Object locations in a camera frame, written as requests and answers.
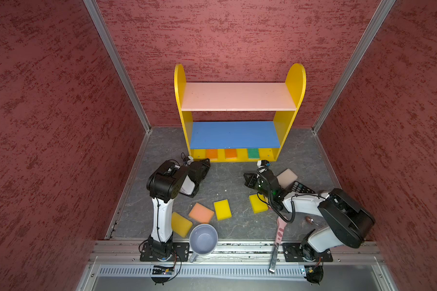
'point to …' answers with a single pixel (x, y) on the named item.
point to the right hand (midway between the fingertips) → (242, 177)
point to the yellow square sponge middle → (223, 210)
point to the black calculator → (299, 187)
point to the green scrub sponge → (254, 153)
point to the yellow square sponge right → (259, 202)
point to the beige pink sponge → (286, 177)
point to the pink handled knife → (280, 227)
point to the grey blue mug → (203, 239)
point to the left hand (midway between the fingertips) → (211, 161)
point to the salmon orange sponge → (201, 214)
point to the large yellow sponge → (180, 225)
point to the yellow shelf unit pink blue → (239, 141)
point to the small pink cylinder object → (308, 219)
